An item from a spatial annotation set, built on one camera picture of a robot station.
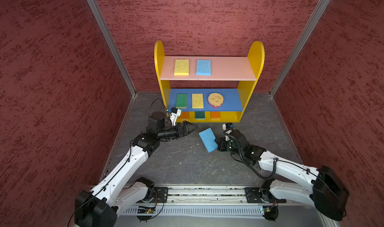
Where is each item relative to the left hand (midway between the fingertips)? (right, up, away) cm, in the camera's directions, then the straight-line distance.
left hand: (193, 132), depth 71 cm
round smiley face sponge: (+14, +17, +24) cm, 32 cm away
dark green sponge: (+4, +6, +32) cm, 33 cm away
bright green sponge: (-8, +16, +25) cm, 31 cm away
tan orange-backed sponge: (-7, +6, +32) cm, 33 cm away
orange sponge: (+15, +6, +34) cm, 38 cm away
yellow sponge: (+2, +16, +24) cm, 29 cm away
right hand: (+11, -8, +10) cm, 18 cm away
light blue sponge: (+8, -6, +10) cm, 15 cm away
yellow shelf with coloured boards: (+11, +26, +47) cm, 55 cm away
